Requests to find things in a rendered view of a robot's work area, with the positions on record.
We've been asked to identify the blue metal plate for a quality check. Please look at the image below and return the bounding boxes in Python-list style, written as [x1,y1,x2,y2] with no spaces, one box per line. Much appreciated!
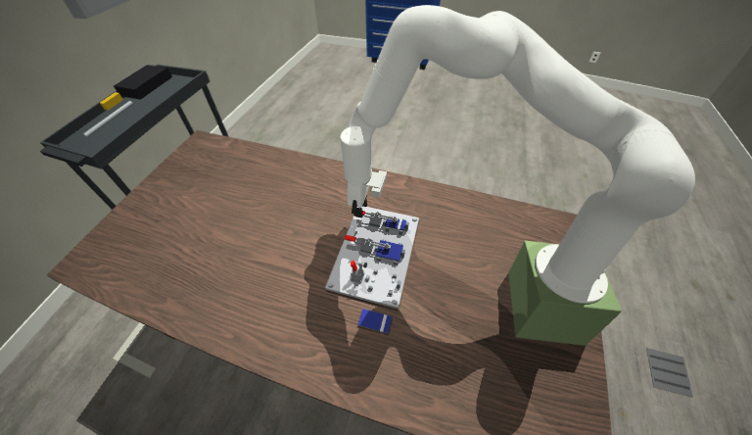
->
[376,240,403,263]

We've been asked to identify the blue rectangular block with white band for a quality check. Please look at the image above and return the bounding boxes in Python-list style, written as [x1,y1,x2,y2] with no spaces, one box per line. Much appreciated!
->
[358,309,392,334]

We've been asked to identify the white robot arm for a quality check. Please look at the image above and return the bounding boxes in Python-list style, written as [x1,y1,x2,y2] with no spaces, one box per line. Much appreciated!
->
[341,6,695,304]

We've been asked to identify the blue rectangular block with white slot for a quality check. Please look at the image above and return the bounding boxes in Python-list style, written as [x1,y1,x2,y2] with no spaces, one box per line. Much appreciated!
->
[385,219,406,233]

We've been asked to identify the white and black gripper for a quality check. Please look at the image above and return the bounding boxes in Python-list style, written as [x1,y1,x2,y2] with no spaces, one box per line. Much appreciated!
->
[347,182,369,218]

